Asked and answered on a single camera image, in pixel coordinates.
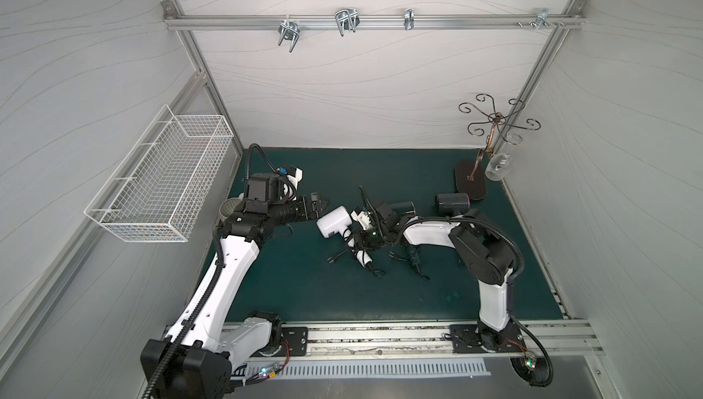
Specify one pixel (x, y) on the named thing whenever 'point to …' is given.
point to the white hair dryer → (338, 221)
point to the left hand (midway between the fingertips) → (318, 203)
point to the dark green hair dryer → (405, 208)
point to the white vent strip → (340, 368)
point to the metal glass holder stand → (470, 176)
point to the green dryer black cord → (415, 259)
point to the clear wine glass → (499, 164)
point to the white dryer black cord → (330, 258)
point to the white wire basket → (159, 188)
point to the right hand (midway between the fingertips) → (345, 246)
